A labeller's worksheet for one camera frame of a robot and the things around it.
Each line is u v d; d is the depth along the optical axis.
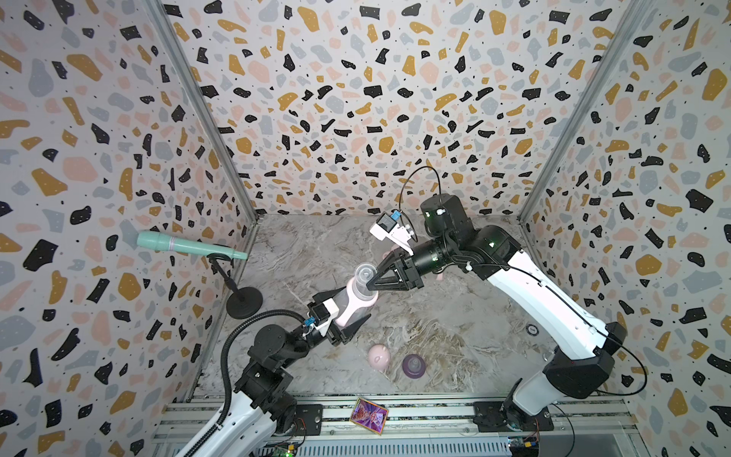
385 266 0.57
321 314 0.51
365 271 0.55
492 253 0.45
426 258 0.52
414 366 0.81
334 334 0.59
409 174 1.11
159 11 0.69
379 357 0.80
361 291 0.54
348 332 0.58
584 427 0.77
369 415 0.73
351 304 0.55
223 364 0.45
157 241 0.66
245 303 0.95
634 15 0.72
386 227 0.51
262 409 0.52
